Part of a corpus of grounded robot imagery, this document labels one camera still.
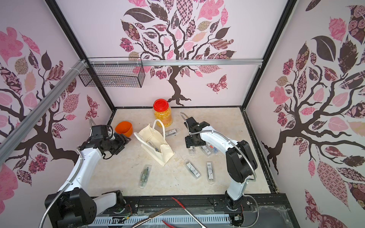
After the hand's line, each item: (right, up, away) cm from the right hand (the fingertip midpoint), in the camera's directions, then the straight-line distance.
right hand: (193, 142), depth 89 cm
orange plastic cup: (-51, +8, +17) cm, 55 cm away
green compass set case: (-29, -18, -5) cm, 34 cm away
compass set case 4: (0, -16, -4) cm, 17 cm away
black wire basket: (-55, +47, +6) cm, 73 cm away
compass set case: (-15, +6, +14) cm, 21 cm away
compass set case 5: (+10, -14, -4) cm, 18 cm away
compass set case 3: (+9, -6, +4) cm, 11 cm away
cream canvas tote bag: (-27, -1, +8) cm, 28 cm away
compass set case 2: (0, -6, +6) cm, 8 cm away
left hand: (-39, 0, -7) cm, 39 cm away
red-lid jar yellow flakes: (-21, +20, +11) cm, 31 cm away
